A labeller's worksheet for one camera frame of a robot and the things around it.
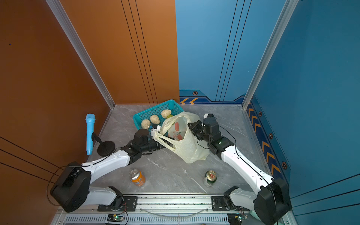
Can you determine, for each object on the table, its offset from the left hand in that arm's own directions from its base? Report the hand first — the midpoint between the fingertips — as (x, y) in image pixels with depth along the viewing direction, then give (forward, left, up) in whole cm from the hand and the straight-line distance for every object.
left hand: (172, 139), depth 81 cm
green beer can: (-19, -22, -5) cm, 29 cm away
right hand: (+5, -9, +10) cm, 14 cm away
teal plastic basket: (+37, +4, -9) cm, 38 cm away
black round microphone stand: (+2, +46, -15) cm, 48 cm away
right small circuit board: (-35, -36, -15) cm, 53 cm away
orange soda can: (-20, +17, -5) cm, 27 cm away
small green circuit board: (-37, +26, -16) cm, 48 cm away
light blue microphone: (+7, +46, +10) cm, 48 cm away
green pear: (+28, +5, -11) cm, 30 cm away
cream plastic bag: (+5, -2, -3) cm, 6 cm away
